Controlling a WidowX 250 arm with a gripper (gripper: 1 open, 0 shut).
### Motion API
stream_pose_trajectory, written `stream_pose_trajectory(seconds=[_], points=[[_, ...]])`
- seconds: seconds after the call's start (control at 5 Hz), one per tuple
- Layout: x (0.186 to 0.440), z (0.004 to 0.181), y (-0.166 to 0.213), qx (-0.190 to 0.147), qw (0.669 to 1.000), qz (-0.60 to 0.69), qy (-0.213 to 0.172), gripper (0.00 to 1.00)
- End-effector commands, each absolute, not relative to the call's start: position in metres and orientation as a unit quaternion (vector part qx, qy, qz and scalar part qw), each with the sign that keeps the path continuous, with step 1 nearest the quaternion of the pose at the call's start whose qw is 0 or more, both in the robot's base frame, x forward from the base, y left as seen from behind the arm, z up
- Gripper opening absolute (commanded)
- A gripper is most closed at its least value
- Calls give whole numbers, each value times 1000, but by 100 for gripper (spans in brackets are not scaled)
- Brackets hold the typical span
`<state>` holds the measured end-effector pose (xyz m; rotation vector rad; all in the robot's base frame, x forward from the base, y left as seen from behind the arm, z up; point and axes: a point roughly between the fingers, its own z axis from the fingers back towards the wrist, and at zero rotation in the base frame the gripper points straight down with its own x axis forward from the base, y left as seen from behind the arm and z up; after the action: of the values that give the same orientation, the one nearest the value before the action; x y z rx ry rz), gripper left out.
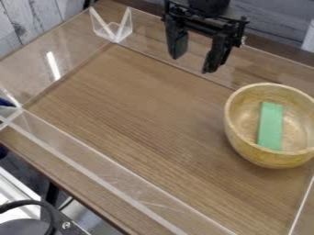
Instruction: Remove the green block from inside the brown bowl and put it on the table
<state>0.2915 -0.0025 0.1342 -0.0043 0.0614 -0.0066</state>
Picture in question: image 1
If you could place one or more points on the clear acrylic corner bracket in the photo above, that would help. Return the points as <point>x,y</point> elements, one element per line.
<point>113,32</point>

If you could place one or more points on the green rectangular block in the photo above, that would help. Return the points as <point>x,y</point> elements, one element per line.
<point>270,126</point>

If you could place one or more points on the brown wooden bowl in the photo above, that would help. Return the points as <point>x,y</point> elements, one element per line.
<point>242,111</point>

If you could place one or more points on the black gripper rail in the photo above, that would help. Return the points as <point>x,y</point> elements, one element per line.
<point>206,17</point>

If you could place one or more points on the grey metal base plate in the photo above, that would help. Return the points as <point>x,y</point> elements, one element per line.
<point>64,226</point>

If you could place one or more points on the black table leg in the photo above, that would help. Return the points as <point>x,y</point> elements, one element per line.
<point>52,194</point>

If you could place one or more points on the clear acrylic barrier wall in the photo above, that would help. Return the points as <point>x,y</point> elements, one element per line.
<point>123,126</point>

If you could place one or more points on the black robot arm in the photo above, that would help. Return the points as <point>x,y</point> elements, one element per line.
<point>203,16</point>

